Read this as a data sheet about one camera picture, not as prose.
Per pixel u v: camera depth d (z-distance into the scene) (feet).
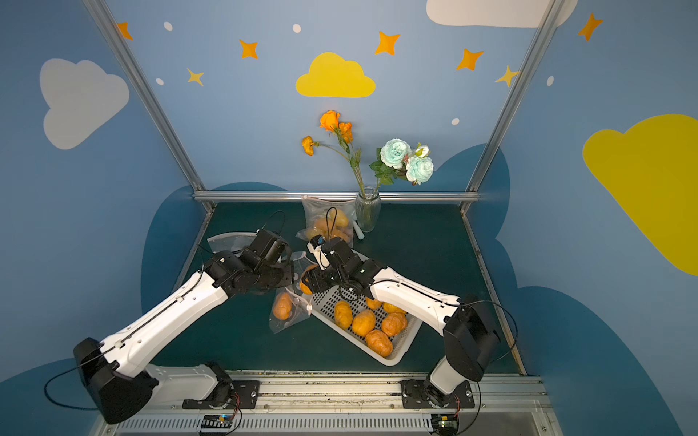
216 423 2.40
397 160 2.22
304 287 2.53
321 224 3.55
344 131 2.90
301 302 2.40
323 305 2.98
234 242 3.48
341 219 3.76
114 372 1.25
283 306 2.82
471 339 1.43
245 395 2.46
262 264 1.79
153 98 2.83
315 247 2.35
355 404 2.41
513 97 2.82
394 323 2.69
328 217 3.81
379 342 2.57
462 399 2.41
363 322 2.70
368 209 3.50
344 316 2.72
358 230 3.62
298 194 3.74
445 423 2.40
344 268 2.01
